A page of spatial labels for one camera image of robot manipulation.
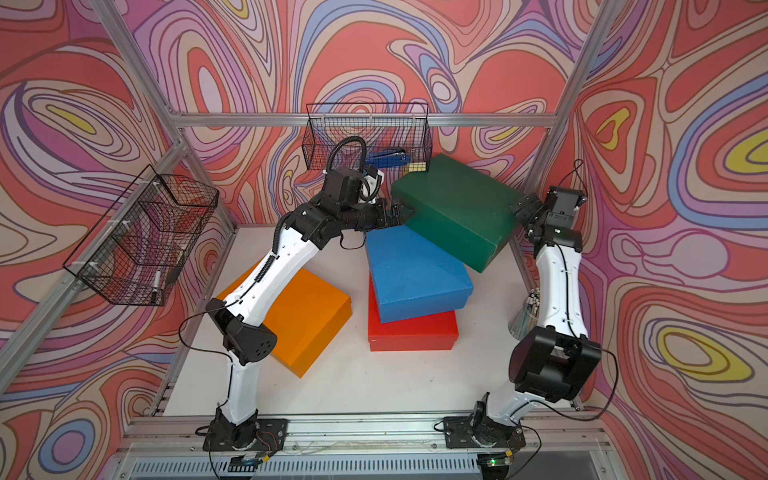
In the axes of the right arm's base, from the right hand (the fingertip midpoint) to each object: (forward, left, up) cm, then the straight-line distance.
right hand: (524, 217), depth 80 cm
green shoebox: (0, +19, +4) cm, 19 cm away
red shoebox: (-23, +27, -20) cm, 40 cm away
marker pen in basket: (-16, +95, -3) cm, 96 cm away
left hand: (-5, +33, +7) cm, 34 cm away
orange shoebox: (-18, +61, -16) cm, 66 cm away
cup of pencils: (-20, 0, -18) cm, 27 cm away
